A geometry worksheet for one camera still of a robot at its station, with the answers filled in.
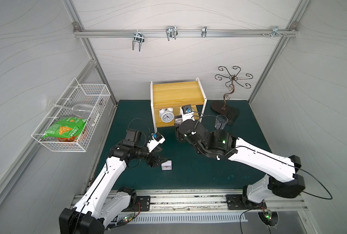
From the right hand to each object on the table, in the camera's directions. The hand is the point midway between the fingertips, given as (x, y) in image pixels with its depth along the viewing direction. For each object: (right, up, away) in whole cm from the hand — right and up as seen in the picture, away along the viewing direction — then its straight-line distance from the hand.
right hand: (181, 123), depth 63 cm
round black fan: (+45, -48, +8) cm, 66 cm away
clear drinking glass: (+30, -1, +41) cm, 51 cm away
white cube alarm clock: (-8, -26, +20) cm, 34 cm away
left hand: (-9, -17, +9) cm, 21 cm away
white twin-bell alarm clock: (-8, +3, +20) cm, 22 cm away
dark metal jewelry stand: (+36, +5, +36) cm, 52 cm away
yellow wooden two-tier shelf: (-8, +12, +14) cm, 20 cm away
